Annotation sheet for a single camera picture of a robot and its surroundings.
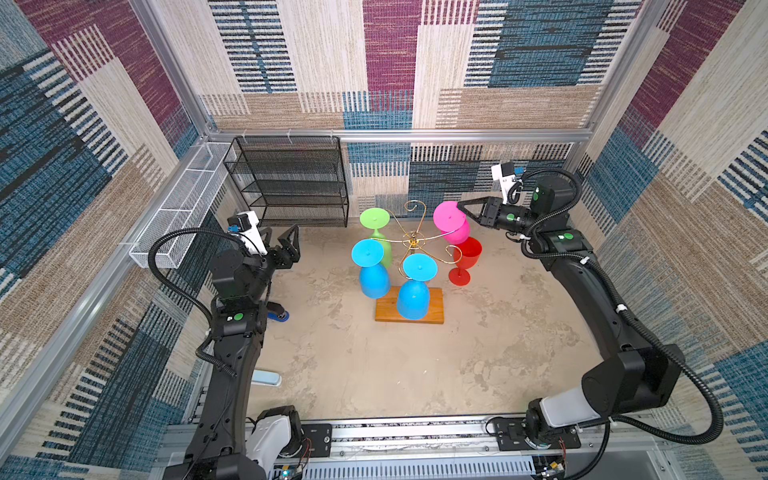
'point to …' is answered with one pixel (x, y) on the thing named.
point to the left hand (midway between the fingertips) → (284, 228)
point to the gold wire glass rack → (413, 239)
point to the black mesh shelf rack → (294, 181)
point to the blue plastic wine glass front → (414, 294)
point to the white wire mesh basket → (186, 207)
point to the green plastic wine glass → (376, 218)
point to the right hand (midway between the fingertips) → (462, 210)
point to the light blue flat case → (264, 377)
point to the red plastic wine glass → (467, 252)
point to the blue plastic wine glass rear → (375, 278)
